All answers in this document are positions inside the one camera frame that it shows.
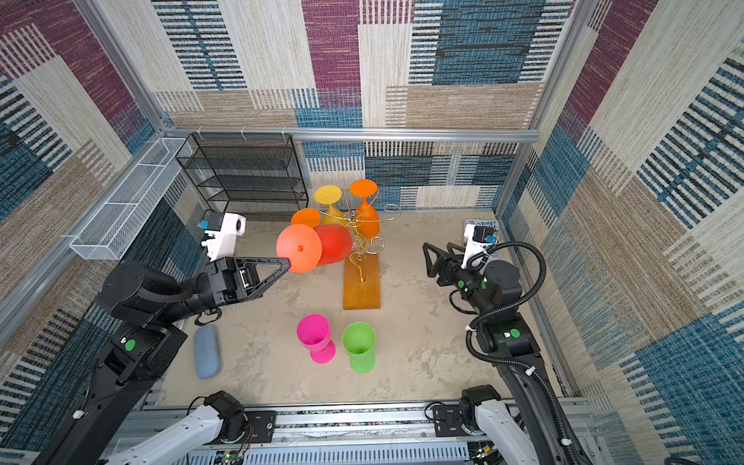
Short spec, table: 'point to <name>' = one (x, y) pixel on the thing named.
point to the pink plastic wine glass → (313, 331)
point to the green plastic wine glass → (359, 342)
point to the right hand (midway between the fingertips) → (437, 250)
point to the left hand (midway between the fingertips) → (287, 270)
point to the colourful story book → (492, 223)
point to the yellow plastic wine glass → (330, 195)
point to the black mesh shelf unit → (243, 172)
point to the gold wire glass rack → (362, 274)
